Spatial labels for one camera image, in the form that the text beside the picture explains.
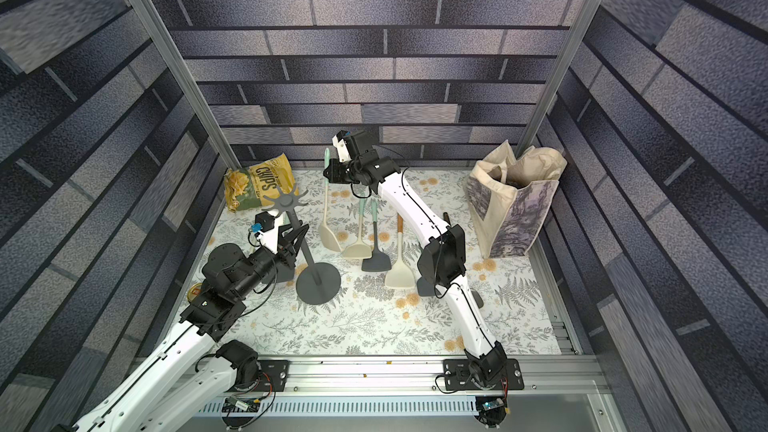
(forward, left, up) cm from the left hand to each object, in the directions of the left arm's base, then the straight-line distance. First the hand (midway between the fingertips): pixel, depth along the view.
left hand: (304, 224), depth 69 cm
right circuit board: (-32, -47, -32) cm, 65 cm away
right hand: (+23, -1, -5) cm, 23 cm away
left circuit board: (-33, +17, -30) cm, 48 cm away
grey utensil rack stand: (-3, +1, -28) cm, 28 cm away
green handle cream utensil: (+9, -11, -28) cm, 31 cm away
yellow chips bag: (+29, +31, -21) cm, 47 cm away
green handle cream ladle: (+8, -1, -17) cm, 19 cm away
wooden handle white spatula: (0, -24, -28) cm, 37 cm away
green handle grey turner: (-5, -31, -26) cm, 41 cm away
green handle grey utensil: (+4, -17, -27) cm, 33 cm away
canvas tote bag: (+11, -52, -2) cm, 53 cm away
